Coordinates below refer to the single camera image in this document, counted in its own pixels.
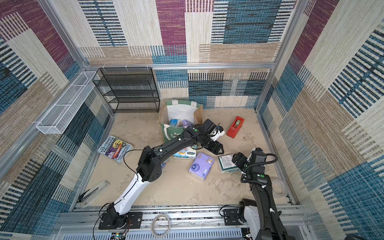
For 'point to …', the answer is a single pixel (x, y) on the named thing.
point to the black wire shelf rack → (128, 89)
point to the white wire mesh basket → (57, 118)
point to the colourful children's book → (114, 148)
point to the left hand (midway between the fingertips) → (221, 150)
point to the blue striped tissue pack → (174, 122)
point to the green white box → (227, 165)
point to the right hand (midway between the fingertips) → (239, 161)
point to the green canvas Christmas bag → (175, 116)
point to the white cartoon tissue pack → (188, 153)
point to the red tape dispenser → (235, 127)
